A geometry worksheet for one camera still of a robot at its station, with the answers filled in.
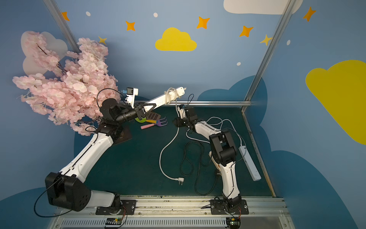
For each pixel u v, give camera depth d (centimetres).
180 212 74
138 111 62
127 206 75
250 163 88
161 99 69
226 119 111
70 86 48
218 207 75
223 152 56
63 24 74
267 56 88
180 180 82
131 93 61
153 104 67
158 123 112
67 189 40
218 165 88
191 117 81
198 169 86
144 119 111
